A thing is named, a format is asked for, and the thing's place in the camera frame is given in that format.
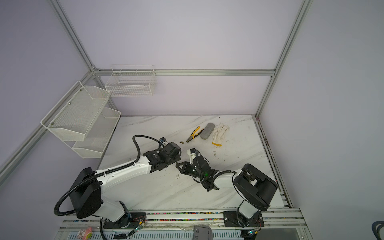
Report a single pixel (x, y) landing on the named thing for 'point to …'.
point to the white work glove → (218, 134)
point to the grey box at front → (202, 233)
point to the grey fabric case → (207, 131)
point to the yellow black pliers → (193, 134)
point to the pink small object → (88, 234)
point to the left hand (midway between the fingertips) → (176, 155)
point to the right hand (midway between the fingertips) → (174, 167)
